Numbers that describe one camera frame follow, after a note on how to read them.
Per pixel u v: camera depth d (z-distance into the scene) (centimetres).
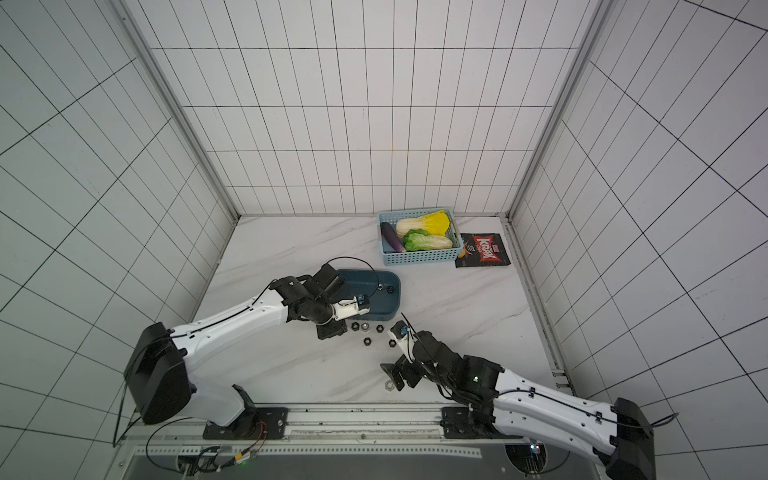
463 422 72
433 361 54
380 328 89
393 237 110
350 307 71
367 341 87
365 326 90
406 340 64
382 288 97
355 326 90
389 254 99
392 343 86
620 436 43
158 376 41
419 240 101
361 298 70
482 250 109
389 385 79
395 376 66
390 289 97
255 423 69
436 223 106
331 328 70
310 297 59
